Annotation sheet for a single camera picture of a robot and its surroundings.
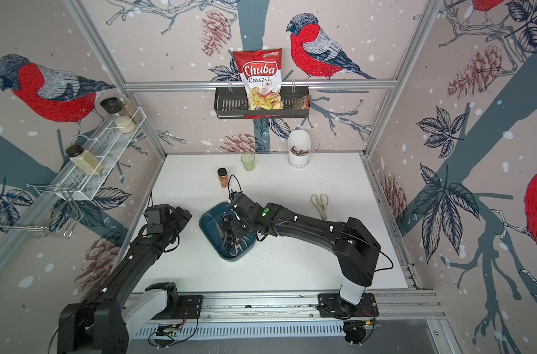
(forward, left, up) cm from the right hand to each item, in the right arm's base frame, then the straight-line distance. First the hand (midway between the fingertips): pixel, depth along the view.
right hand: (235, 225), depth 80 cm
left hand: (+7, +21, -3) cm, 22 cm away
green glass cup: (+40, +1, -7) cm, 41 cm away
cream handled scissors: (+19, -35, -13) cm, 42 cm away
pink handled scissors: (-3, +2, -12) cm, 13 cm away
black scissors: (+5, +7, -9) cm, 12 cm away
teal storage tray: (-5, +4, -11) cm, 13 cm away
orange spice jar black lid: (+27, +11, -5) cm, 30 cm away
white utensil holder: (+50, -25, -7) cm, 57 cm away
